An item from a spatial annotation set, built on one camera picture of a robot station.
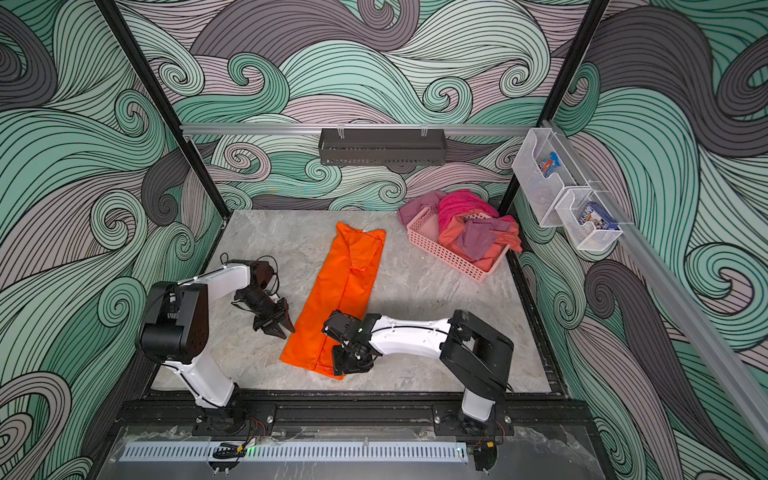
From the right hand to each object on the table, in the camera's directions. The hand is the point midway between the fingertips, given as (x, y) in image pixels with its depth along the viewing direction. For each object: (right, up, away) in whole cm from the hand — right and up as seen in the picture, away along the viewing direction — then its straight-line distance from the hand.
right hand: (342, 370), depth 80 cm
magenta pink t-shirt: (+39, +50, +29) cm, 70 cm away
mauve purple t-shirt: (+23, +48, +38) cm, 65 cm away
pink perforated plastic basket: (+27, +39, +31) cm, 57 cm away
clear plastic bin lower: (+59, +37, -11) cm, 70 cm away
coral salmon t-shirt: (+54, +36, +22) cm, 69 cm away
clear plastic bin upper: (+57, +49, +3) cm, 75 cm away
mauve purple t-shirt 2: (+45, +36, +25) cm, 63 cm away
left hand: (-15, +9, +5) cm, 19 cm away
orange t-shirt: (-1, +21, +18) cm, 28 cm away
